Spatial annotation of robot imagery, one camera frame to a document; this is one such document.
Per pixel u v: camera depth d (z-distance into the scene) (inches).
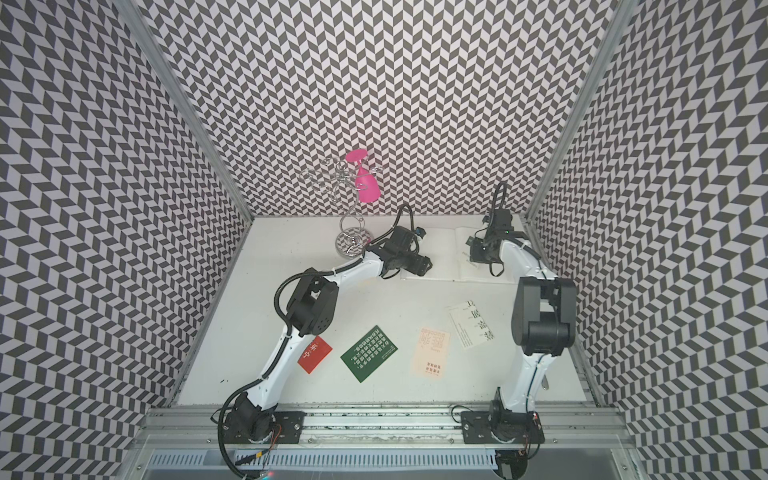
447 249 42.6
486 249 28.3
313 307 24.4
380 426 29.5
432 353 33.9
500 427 26.4
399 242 32.8
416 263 36.0
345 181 31.2
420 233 36.9
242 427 26.6
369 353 33.4
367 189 39.9
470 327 35.9
